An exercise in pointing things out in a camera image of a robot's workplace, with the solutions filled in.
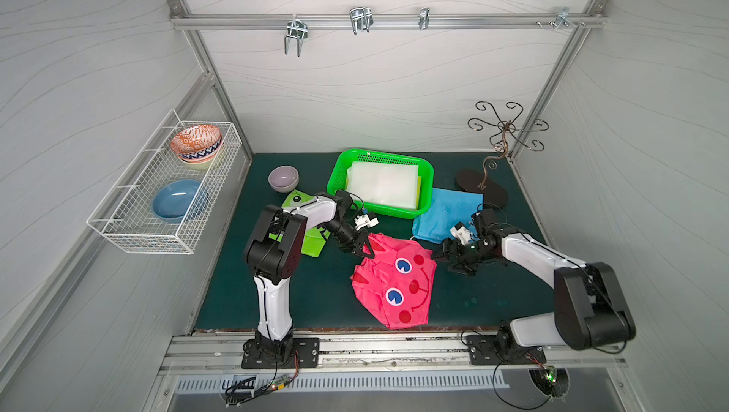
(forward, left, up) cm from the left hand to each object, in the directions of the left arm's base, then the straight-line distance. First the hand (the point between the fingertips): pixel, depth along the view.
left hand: (371, 256), depth 86 cm
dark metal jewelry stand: (+30, -44, -3) cm, 53 cm away
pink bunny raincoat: (-7, -8, -3) cm, 11 cm away
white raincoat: (+28, -6, +1) cm, 29 cm away
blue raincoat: (+21, -28, -3) cm, 35 cm away
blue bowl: (0, +46, +28) cm, 53 cm away
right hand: (0, -22, -2) cm, 22 cm away
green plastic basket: (+28, -20, +2) cm, 35 cm away
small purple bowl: (+32, +35, -1) cm, 47 cm away
